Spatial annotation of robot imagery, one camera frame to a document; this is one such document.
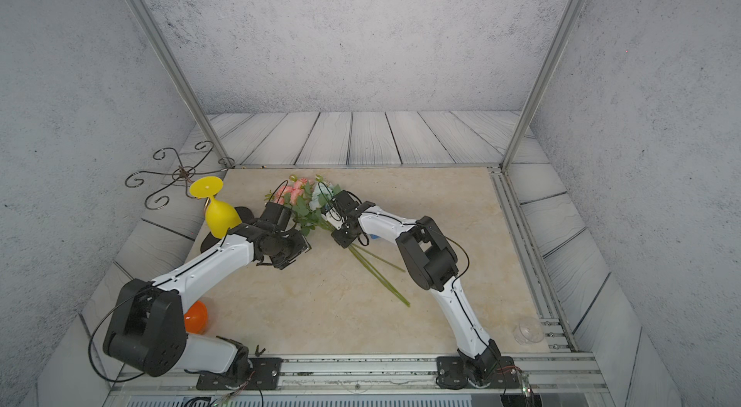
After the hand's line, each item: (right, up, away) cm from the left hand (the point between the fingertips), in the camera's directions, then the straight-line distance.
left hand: (311, 250), depth 87 cm
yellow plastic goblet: (-22, +11, -11) cm, 27 cm away
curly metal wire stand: (-31, +22, -10) cm, 40 cm away
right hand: (+8, +2, +12) cm, 14 cm away
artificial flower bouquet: (-6, +14, +18) cm, 24 cm away
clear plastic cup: (+61, -20, -8) cm, 65 cm away
